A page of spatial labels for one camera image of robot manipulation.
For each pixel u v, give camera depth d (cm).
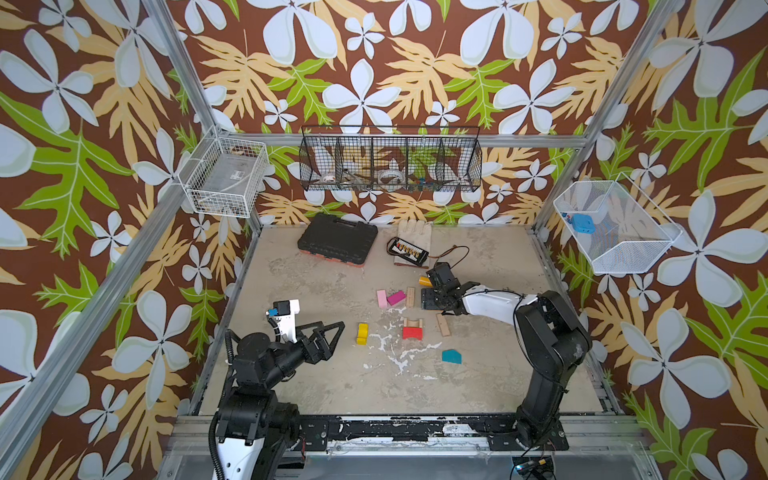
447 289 76
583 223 86
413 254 108
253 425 49
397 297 99
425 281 82
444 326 93
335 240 110
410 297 99
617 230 82
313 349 60
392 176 99
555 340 49
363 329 91
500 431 74
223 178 86
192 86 80
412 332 91
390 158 98
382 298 98
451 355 85
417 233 118
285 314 61
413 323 93
